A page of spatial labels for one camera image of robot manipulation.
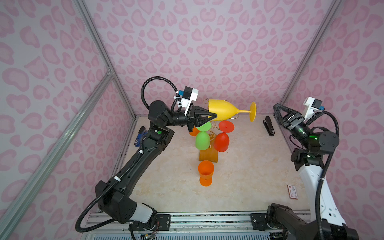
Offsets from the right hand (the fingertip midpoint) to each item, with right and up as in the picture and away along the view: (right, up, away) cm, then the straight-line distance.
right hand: (275, 108), depth 56 cm
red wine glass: (-17, -14, +20) cm, 30 cm away
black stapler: (+23, -6, +54) cm, 60 cm away
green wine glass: (-27, -13, +20) cm, 36 cm away
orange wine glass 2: (-25, -29, +22) cm, 44 cm away
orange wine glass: (-31, -10, +23) cm, 39 cm away
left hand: (-23, -3, -5) cm, 23 cm away
